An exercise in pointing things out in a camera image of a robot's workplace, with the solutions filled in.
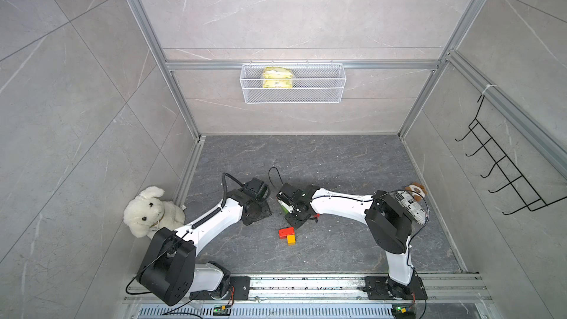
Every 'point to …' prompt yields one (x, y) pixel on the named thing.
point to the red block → (283, 232)
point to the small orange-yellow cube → (291, 240)
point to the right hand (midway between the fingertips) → (296, 219)
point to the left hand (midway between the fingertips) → (265, 210)
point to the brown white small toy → (416, 187)
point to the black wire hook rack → (532, 201)
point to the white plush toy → (147, 213)
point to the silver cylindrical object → (415, 208)
